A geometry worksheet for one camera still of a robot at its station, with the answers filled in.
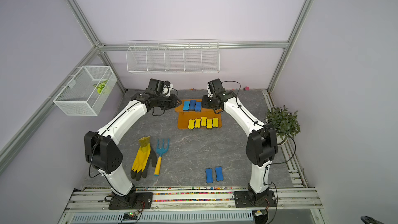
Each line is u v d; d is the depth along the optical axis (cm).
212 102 67
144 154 87
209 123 99
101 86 81
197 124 99
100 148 49
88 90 84
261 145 48
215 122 100
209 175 81
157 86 67
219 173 81
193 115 103
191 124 99
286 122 77
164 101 73
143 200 73
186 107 91
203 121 100
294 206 73
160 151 91
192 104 91
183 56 102
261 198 65
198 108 89
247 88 124
